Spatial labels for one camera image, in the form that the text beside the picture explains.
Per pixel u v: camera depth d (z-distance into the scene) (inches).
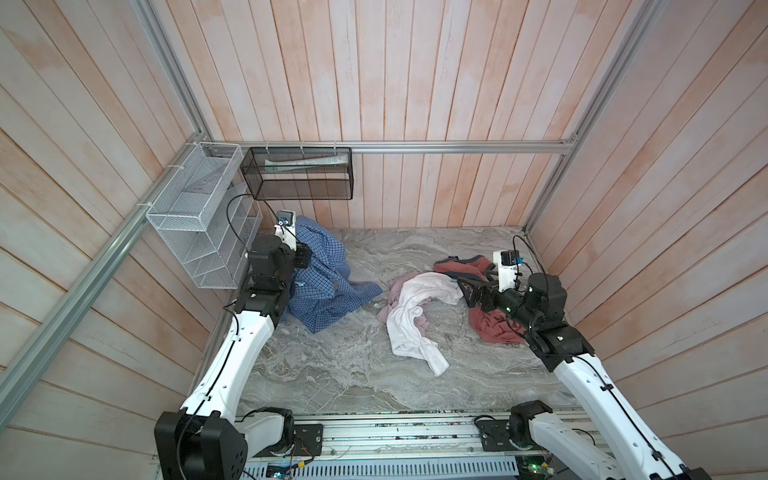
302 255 27.1
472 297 26.0
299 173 42.0
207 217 26.6
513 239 50.2
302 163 35.4
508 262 24.1
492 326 35.4
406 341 33.2
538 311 21.5
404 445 28.8
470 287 25.8
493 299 25.5
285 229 24.1
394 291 37.5
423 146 37.5
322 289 29.8
